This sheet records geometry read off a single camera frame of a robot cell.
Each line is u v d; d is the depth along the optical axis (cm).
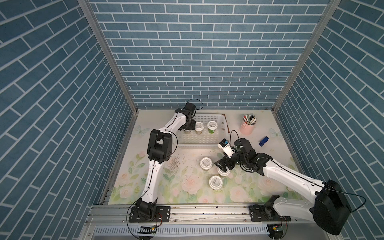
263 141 100
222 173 80
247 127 99
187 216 74
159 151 62
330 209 41
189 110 87
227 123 111
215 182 78
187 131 103
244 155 63
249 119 102
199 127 100
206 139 102
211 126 101
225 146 71
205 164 85
